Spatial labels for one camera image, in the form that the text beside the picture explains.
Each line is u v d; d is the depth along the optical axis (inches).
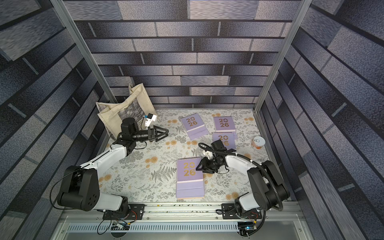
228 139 39.5
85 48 33.3
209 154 32.6
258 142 37.3
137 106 38.5
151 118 29.7
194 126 42.2
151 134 27.2
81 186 32.6
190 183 31.9
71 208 17.2
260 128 44.3
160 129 27.7
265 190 17.0
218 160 29.1
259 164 18.9
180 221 28.1
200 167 32.5
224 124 43.1
